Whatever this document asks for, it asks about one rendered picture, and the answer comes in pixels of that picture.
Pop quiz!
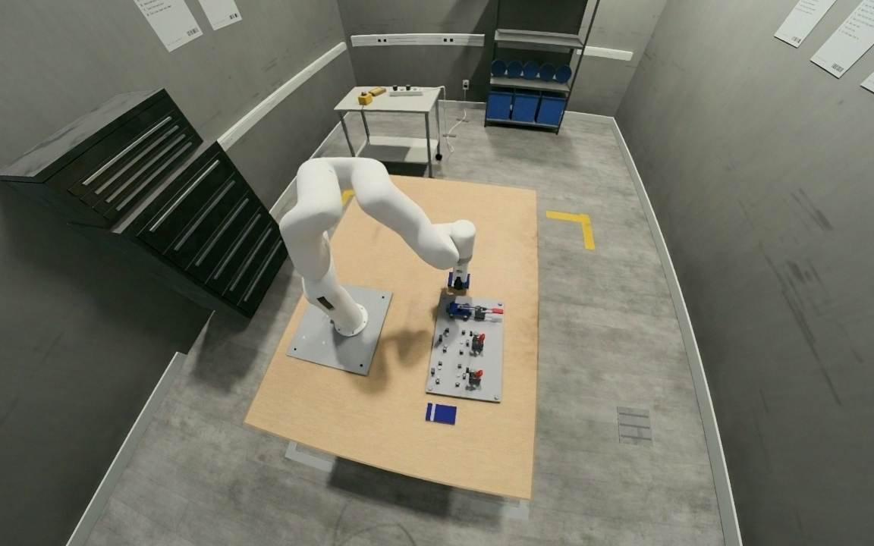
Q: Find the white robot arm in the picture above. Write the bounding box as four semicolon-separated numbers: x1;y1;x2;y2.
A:
279;158;476;337

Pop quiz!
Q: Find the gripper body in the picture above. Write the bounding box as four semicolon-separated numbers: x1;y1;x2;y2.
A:
453;262;469;283

